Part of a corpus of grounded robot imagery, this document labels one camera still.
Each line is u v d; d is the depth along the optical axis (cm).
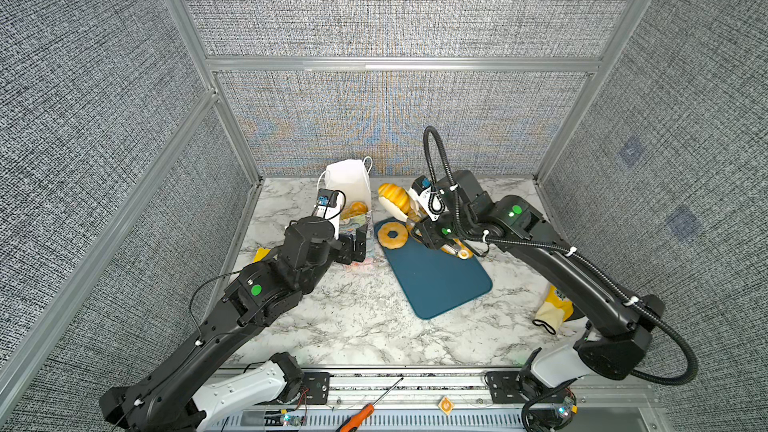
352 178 92
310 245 42
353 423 68
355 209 97
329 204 53
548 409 72
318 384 73
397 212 69
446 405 70
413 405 73
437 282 89
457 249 62
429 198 59
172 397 38
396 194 70
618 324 40
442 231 58
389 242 98
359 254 57
